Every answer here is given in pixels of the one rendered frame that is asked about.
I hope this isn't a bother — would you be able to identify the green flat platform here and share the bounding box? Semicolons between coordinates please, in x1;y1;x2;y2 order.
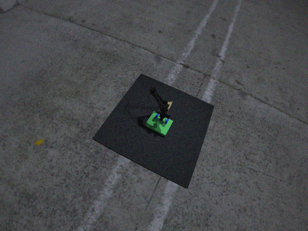
145;111;173;136

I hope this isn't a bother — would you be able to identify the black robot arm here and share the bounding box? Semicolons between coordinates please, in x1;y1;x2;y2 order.
150;87;170;118

